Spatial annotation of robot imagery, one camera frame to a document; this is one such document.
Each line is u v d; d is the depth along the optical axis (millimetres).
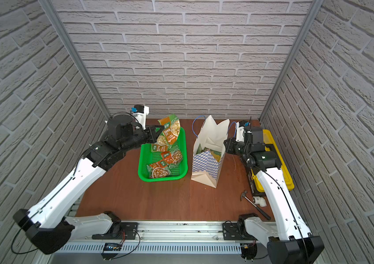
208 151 720
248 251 707
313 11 697
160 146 1016
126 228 755
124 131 472
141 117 576
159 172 897
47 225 375
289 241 369
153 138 568
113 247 720
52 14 712
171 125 710
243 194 842
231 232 741
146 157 962
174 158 971
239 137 643
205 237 725
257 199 808
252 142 521
